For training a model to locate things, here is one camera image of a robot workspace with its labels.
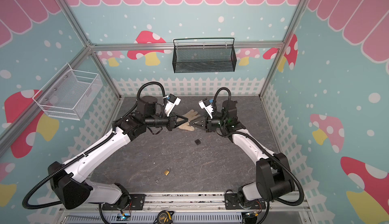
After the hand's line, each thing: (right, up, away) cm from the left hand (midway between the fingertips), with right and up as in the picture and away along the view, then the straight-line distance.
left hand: (186, 123), depth 69 cm
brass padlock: (-12, -28, +14) cm, 34 cm away
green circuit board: (-30, -46, +3) cm, 55 cm away
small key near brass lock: (-17, -32, +12) cm, 38 cm away
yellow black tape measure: (-10, -43, -1) cm, 44 cm away
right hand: (+2, -1, +1) cm, 3 cm away
